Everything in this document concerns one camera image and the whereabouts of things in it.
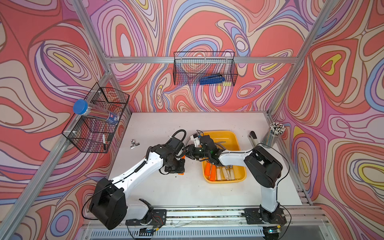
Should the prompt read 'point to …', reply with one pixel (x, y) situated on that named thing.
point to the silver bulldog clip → (133, 141)
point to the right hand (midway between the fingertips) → (180, 156)
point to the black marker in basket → (104, 141)
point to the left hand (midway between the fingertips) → (184, 171)
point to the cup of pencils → (275, 130)
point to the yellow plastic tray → (227, 140)
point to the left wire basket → (88, 134)
